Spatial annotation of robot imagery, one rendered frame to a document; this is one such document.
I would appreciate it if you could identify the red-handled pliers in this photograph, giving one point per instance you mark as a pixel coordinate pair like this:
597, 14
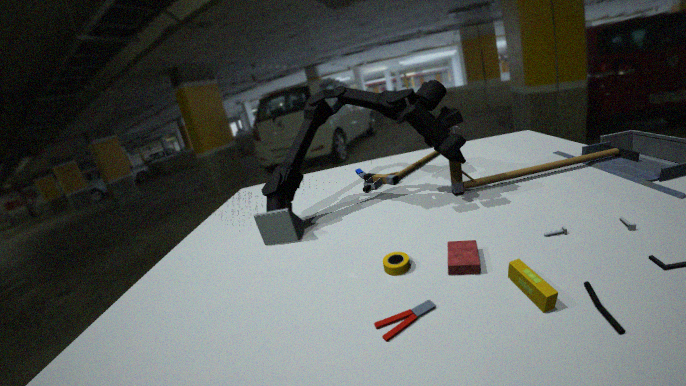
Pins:
410, 314

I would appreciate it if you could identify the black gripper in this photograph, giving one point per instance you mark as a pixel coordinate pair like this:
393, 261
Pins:
448, 145

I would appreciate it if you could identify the yellow tape roll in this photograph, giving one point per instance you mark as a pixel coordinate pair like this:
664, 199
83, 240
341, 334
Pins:
396, 263

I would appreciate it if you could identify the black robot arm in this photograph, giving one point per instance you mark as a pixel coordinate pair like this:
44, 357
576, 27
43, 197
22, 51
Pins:
286, 178

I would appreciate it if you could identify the red rectangular block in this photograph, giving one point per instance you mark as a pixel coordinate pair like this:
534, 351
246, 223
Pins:
463, 258

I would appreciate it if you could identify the yellow spirit level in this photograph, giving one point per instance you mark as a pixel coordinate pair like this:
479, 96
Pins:
534, 287

